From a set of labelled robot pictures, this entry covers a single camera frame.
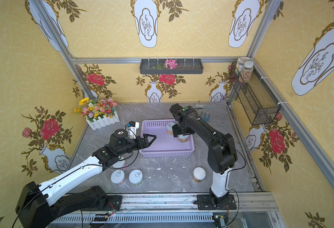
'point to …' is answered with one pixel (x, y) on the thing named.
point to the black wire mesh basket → (257, 104)
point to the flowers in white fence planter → (98, 112)
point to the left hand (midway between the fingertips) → (148, 136)
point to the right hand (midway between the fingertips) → (185, 131)
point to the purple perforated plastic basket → (164, 145)
